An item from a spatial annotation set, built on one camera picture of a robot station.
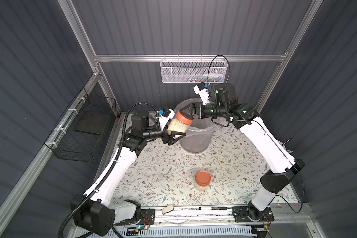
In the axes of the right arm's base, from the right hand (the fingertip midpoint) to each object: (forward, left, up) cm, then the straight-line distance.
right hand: (188, 110), depth 64 cm
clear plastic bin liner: (0, -7, -13) cm, 15 cm away
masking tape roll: (-32, +10, -39) cm, 51 cm away
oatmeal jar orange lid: (-18, -8, -33) cm, 38 cm away
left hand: (-6, +2, -7) cm, 9 cm away
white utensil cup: (0, -58, -31) cm, 65 cm away
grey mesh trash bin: (+4, -6, -36) cm, 37 cm away
